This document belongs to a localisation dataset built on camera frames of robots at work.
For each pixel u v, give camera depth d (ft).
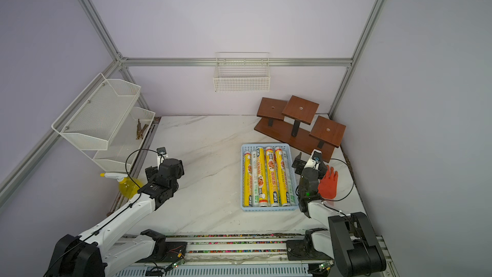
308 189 2.17
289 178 2.95
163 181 2.08
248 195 2.80
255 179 2.94
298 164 2.57
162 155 2.31
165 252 2.35
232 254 2.44
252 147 3.22
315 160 2.35
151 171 2.35
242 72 3.10
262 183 2.75
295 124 3.38
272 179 2.80
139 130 3.14
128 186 2.64
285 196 2.63
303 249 2.41
